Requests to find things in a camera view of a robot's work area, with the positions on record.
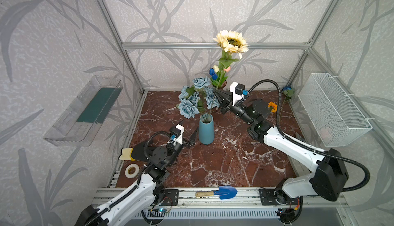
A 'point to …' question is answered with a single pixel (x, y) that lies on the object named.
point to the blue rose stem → (288, 91)
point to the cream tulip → (216, 68)
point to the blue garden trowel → (224, 192)
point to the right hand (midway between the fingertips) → (214, 89)
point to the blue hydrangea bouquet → (194, 99)
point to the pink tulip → (227, 70)
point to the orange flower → (272, 107)
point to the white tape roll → (132, 170)
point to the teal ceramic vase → (207, 130)
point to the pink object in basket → (325, 134)
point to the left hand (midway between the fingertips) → (190, 125)
